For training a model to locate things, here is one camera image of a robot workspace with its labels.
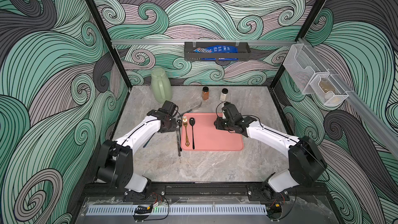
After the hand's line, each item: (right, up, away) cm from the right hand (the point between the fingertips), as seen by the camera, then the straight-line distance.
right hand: (218, 122), depth 88 cm
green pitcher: (-35, +22, +5) cm, 41 cm away
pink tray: (-12, -8, +10) cm, 17 cm away
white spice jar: (+6, +17, +17) cm, 25 cm away
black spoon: (-16, -1, +10) cm, 19 cm away
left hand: (-28, -1, 0) cm, 28 cm away
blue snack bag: (0, +45, +5) cm, 45 cm away
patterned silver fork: (-25, -5, +9) cm, 27 cm away
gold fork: (-20, -1, +10) cm, 23 cm away
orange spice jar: (-7, +18, +19) cm, 27 cm away
